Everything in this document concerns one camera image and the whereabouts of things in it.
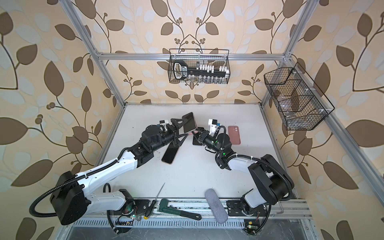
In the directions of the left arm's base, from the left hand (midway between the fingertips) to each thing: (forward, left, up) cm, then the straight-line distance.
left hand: (189, 125), depth 69 cm
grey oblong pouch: (-29, -14, -27) cm, 42 cm away
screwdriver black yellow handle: (-29, +18, -30) cm, 45 cm away
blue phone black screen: (-2, -3, -11) cm, 12 cm away
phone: (+5, 0, -6) cm, 8 cm away
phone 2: (0, +13, -31) cm, 34 cm away
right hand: (+2, 0, -7) cm, 8 cm away
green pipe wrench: (-30, +12, -29) cm, 43 cm away
